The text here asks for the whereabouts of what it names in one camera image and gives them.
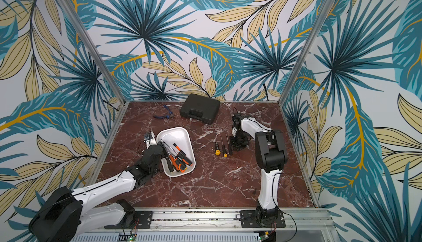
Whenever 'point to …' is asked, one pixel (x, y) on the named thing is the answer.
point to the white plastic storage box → (180, 136)
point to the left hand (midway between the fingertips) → (161, 143)
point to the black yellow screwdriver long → (217, 151)
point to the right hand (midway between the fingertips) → (237, 148)
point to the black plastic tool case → (200, 108)
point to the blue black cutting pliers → (167, 116)
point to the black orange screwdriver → (182, 157)
